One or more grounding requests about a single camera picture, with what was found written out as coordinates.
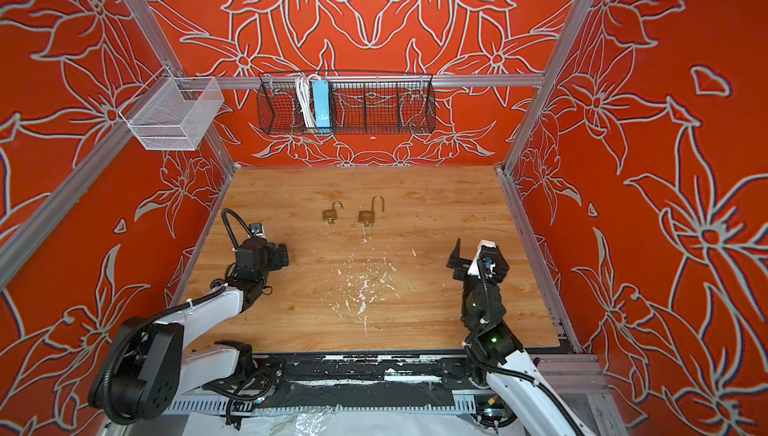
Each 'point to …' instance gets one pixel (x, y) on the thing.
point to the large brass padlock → (368, 216)
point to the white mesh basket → (173, 112)
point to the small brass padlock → (331, 214)
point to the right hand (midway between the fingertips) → (472, 242)
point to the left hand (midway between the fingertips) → (266, 246)
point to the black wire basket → (359, 103)
